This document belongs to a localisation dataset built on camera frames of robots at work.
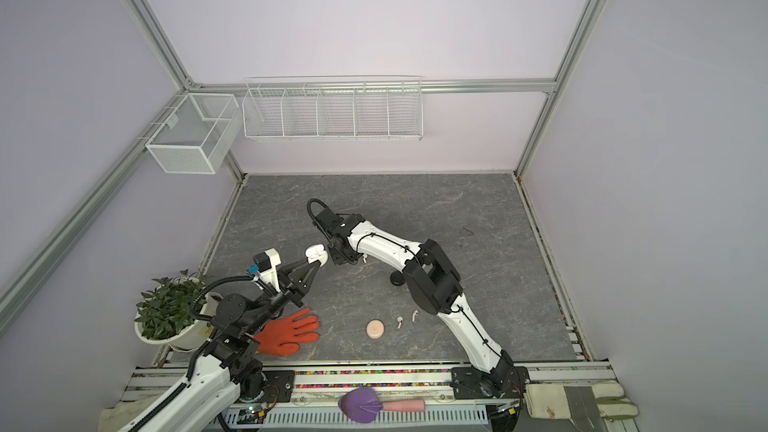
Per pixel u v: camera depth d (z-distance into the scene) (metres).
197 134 1.00
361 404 0.70
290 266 0.69
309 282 0.69
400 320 0.84
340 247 0.68
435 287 0.56
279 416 0.71
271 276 0.63
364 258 0.64
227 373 0.57
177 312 0.69
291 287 0.64
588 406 0.70
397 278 0.91
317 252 0.72
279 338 0.78
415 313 0.85
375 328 0.81
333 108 0.99
